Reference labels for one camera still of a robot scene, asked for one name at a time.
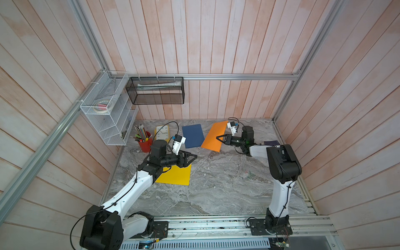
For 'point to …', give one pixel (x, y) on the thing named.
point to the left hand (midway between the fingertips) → (193, 157)
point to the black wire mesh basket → (155, 90)
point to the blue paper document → (194, 135)
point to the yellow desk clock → (162, 133)
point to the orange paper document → (210, 141)
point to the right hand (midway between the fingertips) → (216, 137)
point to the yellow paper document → (176, 175)
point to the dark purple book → (271, 142)
